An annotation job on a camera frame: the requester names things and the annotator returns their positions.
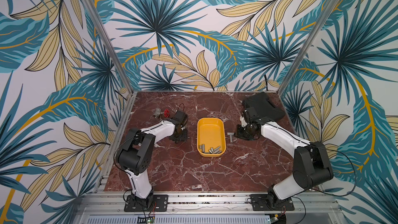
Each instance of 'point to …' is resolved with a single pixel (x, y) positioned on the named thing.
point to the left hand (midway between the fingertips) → (181, 139)
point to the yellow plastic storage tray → (211, 132)
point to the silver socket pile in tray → (216, 150)
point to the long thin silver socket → (231, 138)
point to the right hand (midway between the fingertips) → (236, 134)
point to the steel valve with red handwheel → (157, 112)
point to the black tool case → (265, 108)
